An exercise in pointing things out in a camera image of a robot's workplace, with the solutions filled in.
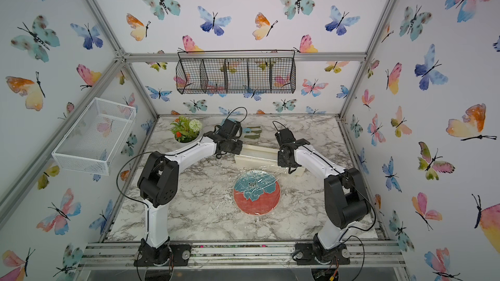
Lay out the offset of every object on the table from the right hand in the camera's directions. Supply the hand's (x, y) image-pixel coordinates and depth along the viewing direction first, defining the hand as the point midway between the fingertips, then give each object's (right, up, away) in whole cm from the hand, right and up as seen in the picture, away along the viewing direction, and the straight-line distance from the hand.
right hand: (289, 159), depth 91 cm
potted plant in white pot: (-49, +13, +2) cm, 51 cm away
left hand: (-24, +6, +6) cm, 26 cm away
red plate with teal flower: (-15, -15, -2) cm, 21 cm away
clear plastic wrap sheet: (-4, -8, +3) cm, 10 cm away
